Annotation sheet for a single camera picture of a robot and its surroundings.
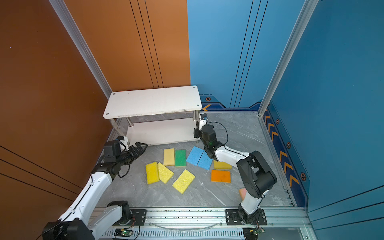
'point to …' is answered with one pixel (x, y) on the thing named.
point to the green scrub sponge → (180, 158)
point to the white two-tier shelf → (153, 116)
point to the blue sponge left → (194, 155)
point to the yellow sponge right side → (219, 165)
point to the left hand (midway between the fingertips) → (143, 147)
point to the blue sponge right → (205, 161)
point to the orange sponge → (222, 176)
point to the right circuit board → (252, 233)
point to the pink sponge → (243, 192)
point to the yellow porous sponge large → (183, 182)
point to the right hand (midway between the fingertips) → (196, 122)
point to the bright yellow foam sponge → (152, 174)
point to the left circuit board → (123, 232)
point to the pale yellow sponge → (169, 157)
